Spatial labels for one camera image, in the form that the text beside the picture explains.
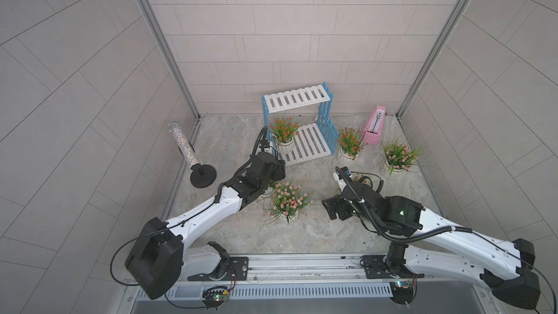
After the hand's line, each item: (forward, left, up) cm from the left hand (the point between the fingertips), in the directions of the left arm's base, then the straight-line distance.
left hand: (283, 160), depth 83 cm
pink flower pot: (-16, -1, +1) cm, 16 cm away
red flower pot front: (-18, -23, +18) cm, 34 cm away
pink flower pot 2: (-12, +6, -6) cm, 15 cm away
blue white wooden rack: (+19, -14, -12) cm, 27 cm away
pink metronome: (+21, -42, -6) cm, 48 cm away
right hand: (-16, -17, +1) cm, 23 cm away
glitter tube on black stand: (0, +35, -13) cm, 37 cm away
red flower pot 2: (+7, -28, +2) cm, 29 cm away
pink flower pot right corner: (+2, -46, +1) cm, 46 cm away
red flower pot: (+13, 0, +3) cm, 13 cm away
